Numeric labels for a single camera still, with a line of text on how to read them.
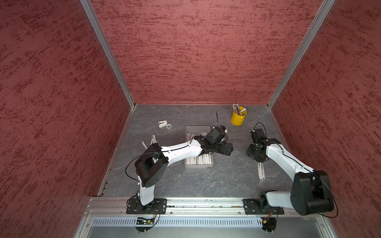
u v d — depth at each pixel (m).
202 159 0.90
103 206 0.76
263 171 0.87
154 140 1.00
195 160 0.90
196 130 1.09
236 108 0.97
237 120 1.03
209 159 0.90
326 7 0.71
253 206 0.74
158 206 0.74
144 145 0.97
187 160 0.89
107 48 0.87
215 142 0.65
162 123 1.07
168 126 1.07
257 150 0.64
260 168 0.87
